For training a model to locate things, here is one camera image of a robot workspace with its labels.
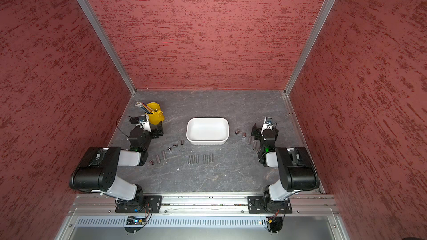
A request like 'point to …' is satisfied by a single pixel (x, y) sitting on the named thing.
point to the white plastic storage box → (207, 130)
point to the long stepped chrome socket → (163, 155)
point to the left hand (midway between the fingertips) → (153, 124)
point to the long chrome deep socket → (249, 140)
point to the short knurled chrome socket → (152, 162)
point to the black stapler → (134, 120)
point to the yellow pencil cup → (157, 117)
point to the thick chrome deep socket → (158, 159)
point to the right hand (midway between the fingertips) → (262, 126)
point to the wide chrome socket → (175, 145)
